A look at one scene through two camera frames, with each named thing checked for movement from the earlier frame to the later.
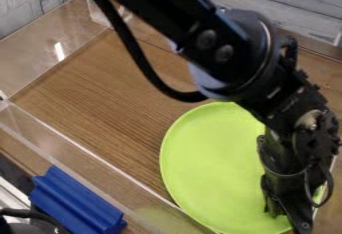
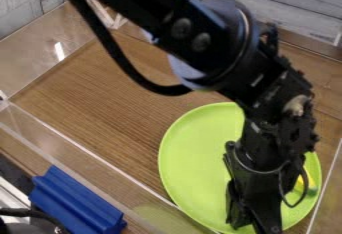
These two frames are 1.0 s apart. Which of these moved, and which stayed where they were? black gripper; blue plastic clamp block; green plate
Moved: black gripper
Stayed: green plate; blue plastic clamp block
